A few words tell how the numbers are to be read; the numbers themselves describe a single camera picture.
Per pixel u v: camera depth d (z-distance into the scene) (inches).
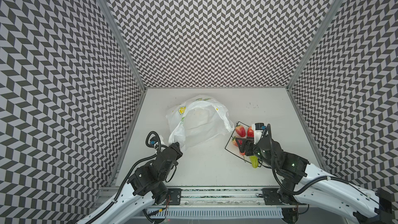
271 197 28.6
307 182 19.2
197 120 38.8
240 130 35.9
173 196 28.4
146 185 19.5
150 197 23.5
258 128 24.8
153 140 26.1
